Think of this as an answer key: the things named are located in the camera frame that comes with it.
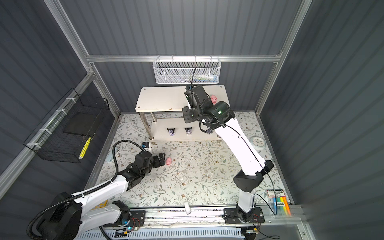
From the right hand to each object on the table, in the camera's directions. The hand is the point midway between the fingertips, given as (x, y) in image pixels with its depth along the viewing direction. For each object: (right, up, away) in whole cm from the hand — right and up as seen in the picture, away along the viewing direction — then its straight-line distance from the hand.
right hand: (188, 112), depth 67 cm
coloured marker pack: (+47, -47, +9) cm, 67 cm away
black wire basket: (-61, -10, +4) cm, 62 cm away
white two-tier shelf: (-13, +6, +12) cm, 19 cm away
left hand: (-19, -23, +19) cm, 35 cm away
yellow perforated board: (-48, -16, +1) cm, 51 cm away
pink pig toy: (-14, -28, +24) cm, 39 cm away
